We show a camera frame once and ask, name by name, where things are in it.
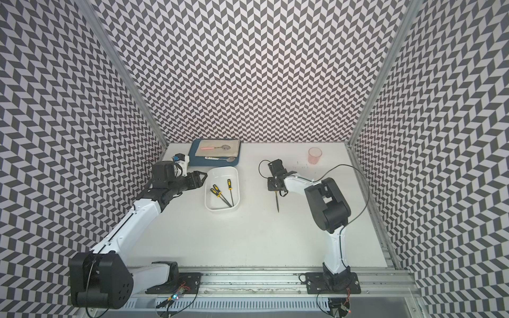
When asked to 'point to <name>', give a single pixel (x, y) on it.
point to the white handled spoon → (230, 159)
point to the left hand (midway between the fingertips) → (202, 177)
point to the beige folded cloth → (232, 152)
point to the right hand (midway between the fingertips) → (275, 186)
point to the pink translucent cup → (314, 154)
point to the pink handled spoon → (225, 147)
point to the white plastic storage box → (222, 191)
